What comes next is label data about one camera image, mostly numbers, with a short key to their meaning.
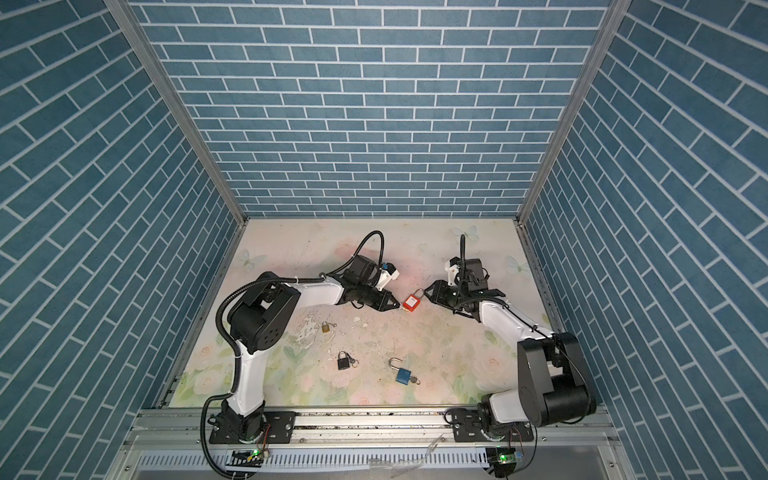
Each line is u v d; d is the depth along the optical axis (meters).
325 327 0.91
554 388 0.43
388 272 0.90
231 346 0.55
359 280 0.81
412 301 0.96
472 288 0.71
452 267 0.84
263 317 0.54
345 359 0.85
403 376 0.82
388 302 0.87
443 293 0.80
